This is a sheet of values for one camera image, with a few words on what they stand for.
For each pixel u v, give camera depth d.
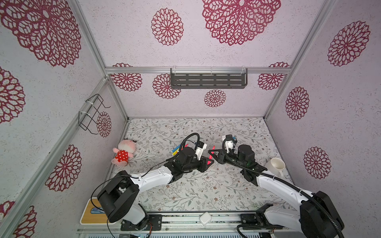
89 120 0.76
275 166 0.92
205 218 0.75
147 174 0.52
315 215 0.40
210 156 0.76
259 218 0.66
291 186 0.48
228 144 0.72
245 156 0.62
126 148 0.95
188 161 0.64
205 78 0.94
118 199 0.43
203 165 0.70
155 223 0.73
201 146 0.72
